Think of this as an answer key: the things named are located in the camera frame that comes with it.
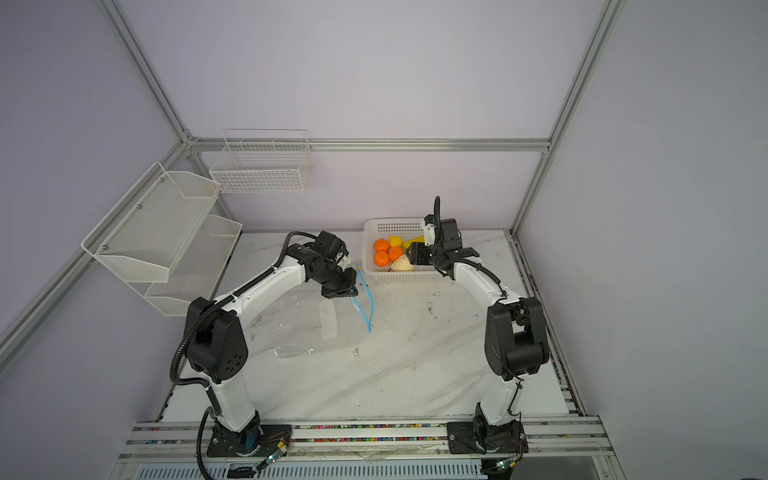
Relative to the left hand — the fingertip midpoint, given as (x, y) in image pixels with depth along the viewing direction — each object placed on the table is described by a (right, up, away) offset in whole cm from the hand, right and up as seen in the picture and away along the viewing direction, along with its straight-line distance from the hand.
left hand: (356, 293), depth 86 cm
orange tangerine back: (+6, +16, +25) cm, 30 cm away
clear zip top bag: (-17, -11, +9) cm, 22 cm away
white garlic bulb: (+14, +8, +18) cm, 25 cm away
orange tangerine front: (+6, +10, +22) cm, 25 cm away
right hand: (+17, +13, +6) cm, 22 cm away
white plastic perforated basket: (+4, +22, +27) cm, 35 cm away
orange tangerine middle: (+12, +13, +23) cm, 29 cm away
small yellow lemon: (+12, +17, +25) cm, 33 cm away
